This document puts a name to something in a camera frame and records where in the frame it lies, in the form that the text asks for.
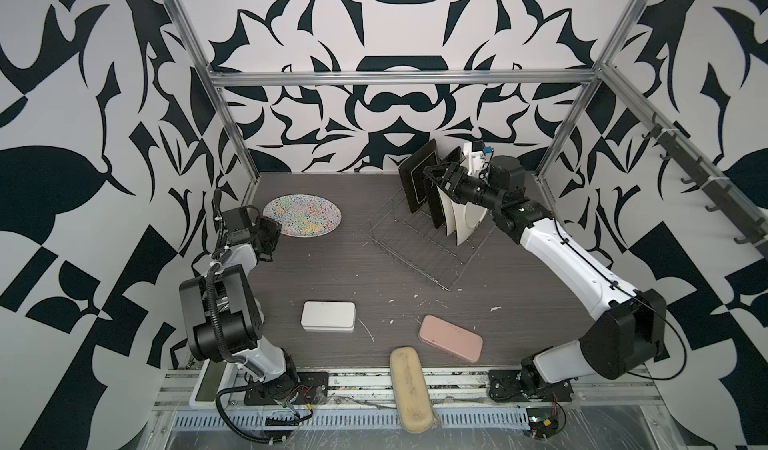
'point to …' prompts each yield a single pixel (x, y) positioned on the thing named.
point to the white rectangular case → (324, 316)
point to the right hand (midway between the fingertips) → (431, 172)
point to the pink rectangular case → (451, 339)
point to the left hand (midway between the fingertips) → (280, 216)
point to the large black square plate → (413, 177)
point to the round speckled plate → (304, 215)
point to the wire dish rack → (412, 236)
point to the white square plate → (466, 219)
